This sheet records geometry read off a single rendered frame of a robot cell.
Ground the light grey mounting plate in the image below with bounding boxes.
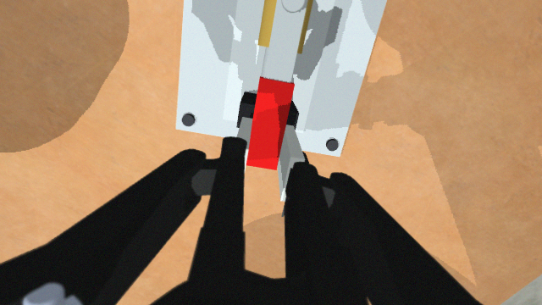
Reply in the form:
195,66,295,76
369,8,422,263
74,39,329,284
176,0,387,157

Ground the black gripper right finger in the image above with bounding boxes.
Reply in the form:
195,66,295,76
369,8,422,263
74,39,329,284
277,125,483,305

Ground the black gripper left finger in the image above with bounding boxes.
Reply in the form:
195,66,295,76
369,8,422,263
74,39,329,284
0,117,253,305

